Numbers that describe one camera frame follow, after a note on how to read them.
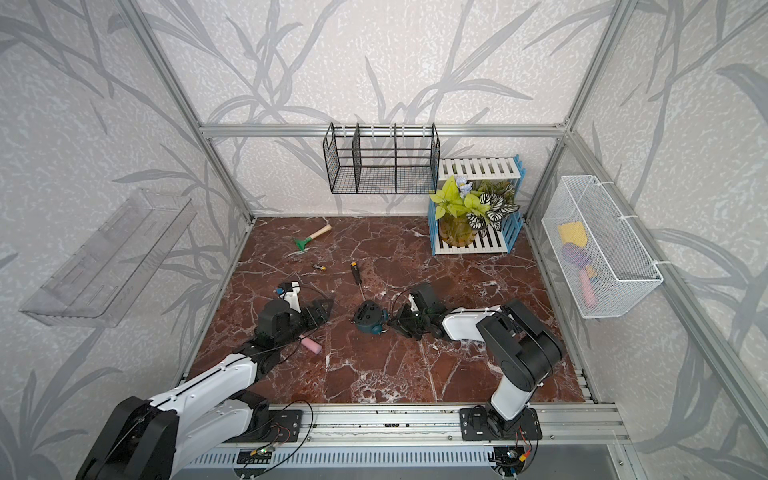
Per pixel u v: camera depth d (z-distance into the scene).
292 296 0.78
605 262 0.62
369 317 0.87
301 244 1.12
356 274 1.02
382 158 1.05
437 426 0.75
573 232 0.88
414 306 0.77
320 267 1.05
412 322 0.80
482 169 0.97
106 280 0.68
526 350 0.47
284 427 0.72
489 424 0.65
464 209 0.91
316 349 0.85
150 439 0.41
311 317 0.75
